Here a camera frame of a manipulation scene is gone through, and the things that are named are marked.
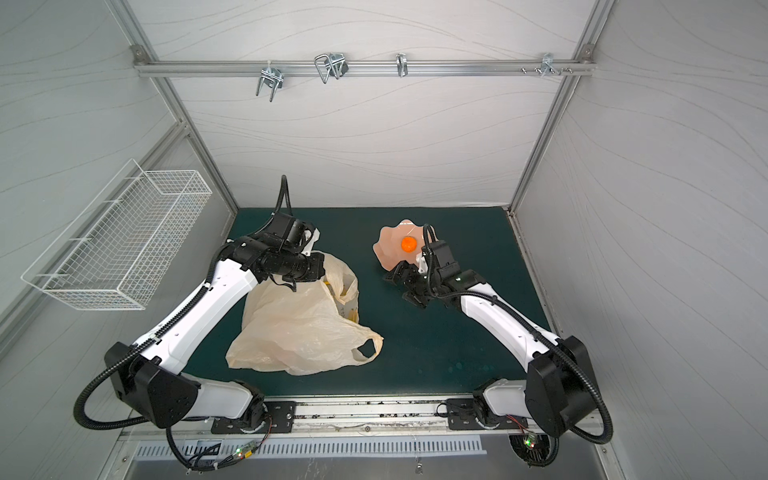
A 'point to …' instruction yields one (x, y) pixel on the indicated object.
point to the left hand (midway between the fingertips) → (330, 267)
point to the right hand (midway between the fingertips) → (395, 278)
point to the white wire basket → (111, 252)
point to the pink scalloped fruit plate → (400, 242)
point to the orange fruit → (409, 244)
